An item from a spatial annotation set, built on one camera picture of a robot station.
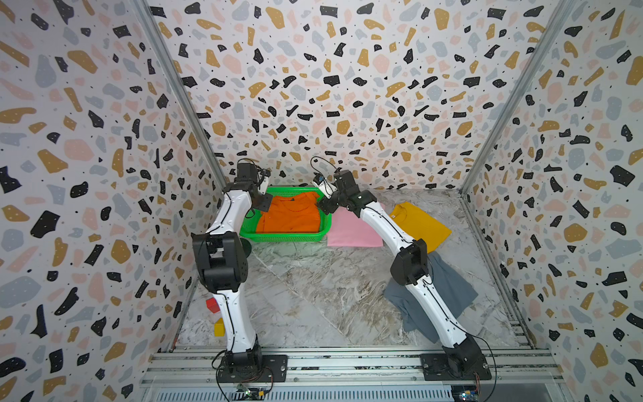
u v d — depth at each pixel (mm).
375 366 763
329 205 920
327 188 877
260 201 894
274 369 733
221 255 559
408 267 674
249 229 1049
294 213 1107
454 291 880
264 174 894
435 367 737
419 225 1099
